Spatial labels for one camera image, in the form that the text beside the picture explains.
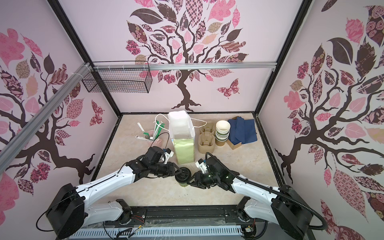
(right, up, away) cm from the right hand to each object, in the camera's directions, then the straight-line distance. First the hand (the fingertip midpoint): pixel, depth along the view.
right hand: (188, 182), depth 75 cm
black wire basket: (-47, +61, +20) cm, 80 cm away
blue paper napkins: (+36, +26, +27) cm, 52 cm away
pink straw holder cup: (-22, +21, +16) cm, 35 cm away
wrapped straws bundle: (-20, +28, +15) cm, 37 cm away
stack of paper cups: (+19, +26, +12) cm, 34 cm away
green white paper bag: (-5, +22, +24) cm, 33 cm away
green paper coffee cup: (-3, -3, +4) cm, 6 cm away
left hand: (-5, +3, +3) cm, 7 cm away
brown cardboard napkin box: (+27, +17, +21) cm, 39 cm away
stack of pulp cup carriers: (+11, +21, +18) cm, 30 cm away
